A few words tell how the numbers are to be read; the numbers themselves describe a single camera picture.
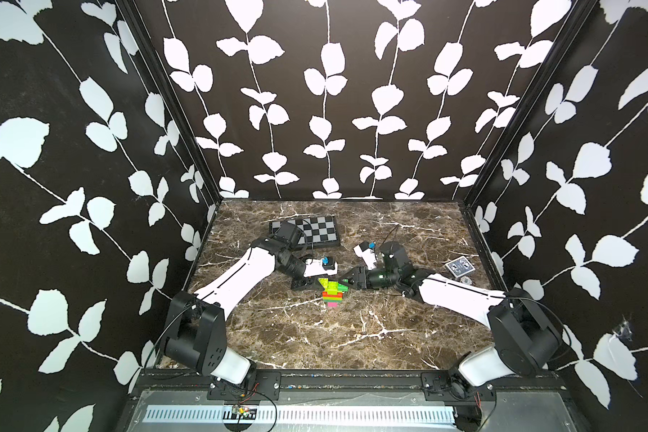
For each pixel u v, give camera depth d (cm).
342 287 79
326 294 82
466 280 95
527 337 44
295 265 71
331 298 87
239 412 70
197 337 43
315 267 70
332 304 90
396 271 67
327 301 90
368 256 78
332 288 81
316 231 107
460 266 98
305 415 70
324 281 79
